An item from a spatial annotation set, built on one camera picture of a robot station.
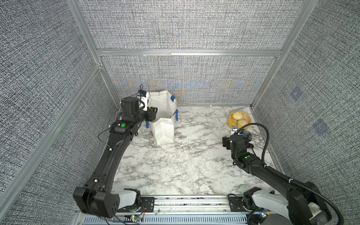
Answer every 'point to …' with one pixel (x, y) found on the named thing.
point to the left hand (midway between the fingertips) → (155, 106)
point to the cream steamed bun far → (237, 115)
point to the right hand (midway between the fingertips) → (234, 133)
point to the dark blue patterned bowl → (247, 133)
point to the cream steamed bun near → (242, 122)
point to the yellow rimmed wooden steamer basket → (231, 121)
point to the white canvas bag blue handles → (163, 126)
